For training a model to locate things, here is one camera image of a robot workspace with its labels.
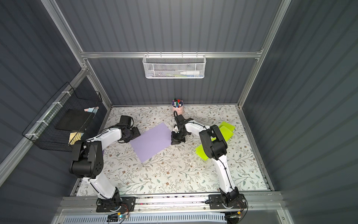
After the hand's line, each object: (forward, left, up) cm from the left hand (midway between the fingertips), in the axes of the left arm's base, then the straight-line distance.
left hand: (138, 134), depth 96 cm
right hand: (-6, -23, -4) cm, 24 cm away
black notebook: (-5, +28, +22) cm, 36 cm away
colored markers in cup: (+23, -27, +8) cm, 37 cm away
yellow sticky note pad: (-20, +17, +29) cm, 39 cm away
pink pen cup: (+19, -29, +4) cm, 35 cm away
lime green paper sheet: (-10, -43, -3) cm, 44 cm away
